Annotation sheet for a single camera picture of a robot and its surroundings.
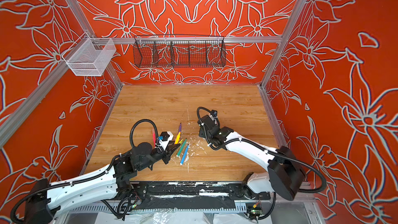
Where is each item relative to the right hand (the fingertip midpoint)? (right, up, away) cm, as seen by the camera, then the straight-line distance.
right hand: (202, 127), depth 84 cm
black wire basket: (-19, +47, +16) cm, 53 cm away
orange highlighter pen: (-12, -2, -16) cm, 20 cm away
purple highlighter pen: (-14, -3, +11) cm, 18 cm away
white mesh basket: (-69, +42, +8) cm, 81 cm away
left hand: (-12, -5, -12) cm, 17 cm away
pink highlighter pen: (-29, -8, +8) cm, 31 cm away
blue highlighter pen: (-10, -16, 0) cm, 19 cm away
